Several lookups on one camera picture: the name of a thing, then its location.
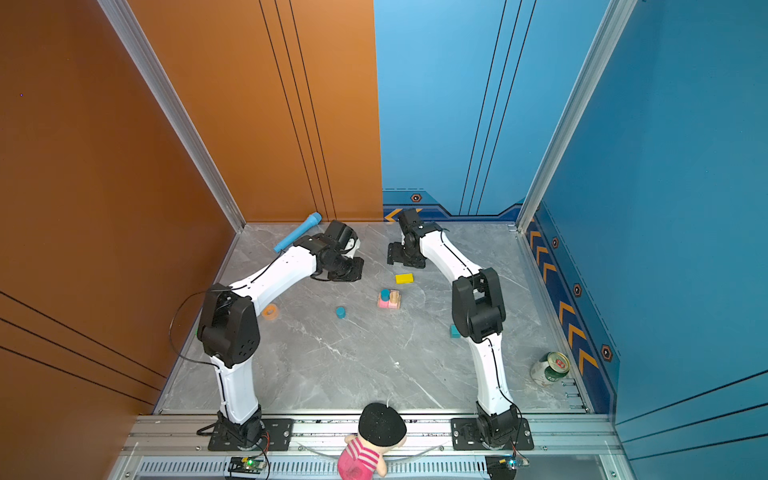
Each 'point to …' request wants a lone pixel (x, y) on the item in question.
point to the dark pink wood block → (386, 304)
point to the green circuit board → (246, 465)
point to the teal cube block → (454, 333)
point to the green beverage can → (557, 365)
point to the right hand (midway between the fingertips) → (397, 261)
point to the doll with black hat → (381, 430)
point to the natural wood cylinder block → (395, 297)
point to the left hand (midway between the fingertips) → (363, 272)
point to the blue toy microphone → (311, 221)
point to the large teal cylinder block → (385, 294)
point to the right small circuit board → (515, 463)
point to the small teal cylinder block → (341, 312)
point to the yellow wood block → (405, 278)
